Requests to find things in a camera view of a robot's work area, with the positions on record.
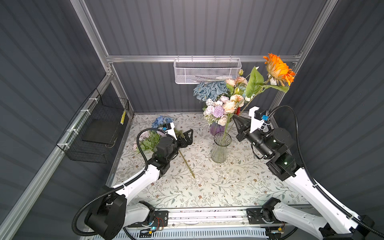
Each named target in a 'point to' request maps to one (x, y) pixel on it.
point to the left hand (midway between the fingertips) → (187, 131)
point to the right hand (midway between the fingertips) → (236, 117)
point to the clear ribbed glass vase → (221, 140)
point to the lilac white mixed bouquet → (214, 111)
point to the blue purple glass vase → (215, 128)
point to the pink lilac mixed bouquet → (148, 140)
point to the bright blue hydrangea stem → (159, 122)
